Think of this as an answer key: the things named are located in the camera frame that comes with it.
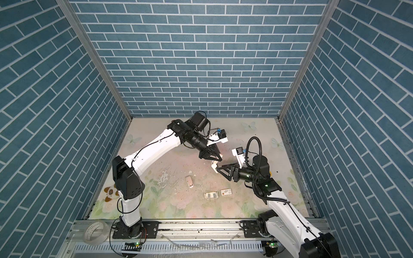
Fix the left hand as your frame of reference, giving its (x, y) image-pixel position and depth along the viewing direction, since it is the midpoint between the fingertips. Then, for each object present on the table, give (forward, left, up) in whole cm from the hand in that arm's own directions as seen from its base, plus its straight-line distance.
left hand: (219, 156), depth 72 cm
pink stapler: (-3, +3, -3) cm, 5 cm away
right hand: (-3, 0, -5) cm, 6 cm away
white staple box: (-8, -4, -23) cm, 24 cm away
